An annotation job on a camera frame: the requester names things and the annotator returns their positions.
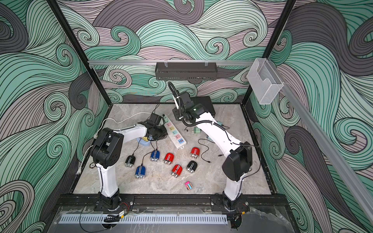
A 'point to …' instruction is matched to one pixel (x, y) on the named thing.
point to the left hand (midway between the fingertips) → (168, 132)
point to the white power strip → (178, 140)
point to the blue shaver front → (140, 172)
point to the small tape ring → (92, 165)
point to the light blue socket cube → (144, 142)
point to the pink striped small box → (188, 185)
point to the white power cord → (95, 136)
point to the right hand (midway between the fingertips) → (177, 110)
